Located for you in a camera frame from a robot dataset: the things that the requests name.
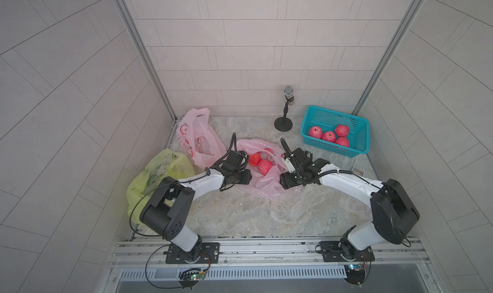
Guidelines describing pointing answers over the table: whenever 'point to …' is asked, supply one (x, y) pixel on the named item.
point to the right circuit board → (355, 274)
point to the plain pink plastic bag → (268, 186)
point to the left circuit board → (190, 277)
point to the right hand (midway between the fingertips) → (285, 180)
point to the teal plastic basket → (359, 130)
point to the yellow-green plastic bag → (168, 164)
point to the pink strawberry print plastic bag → (203, 144)
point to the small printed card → (358, 171)
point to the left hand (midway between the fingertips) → (252, 175)
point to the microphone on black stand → (284, 124)
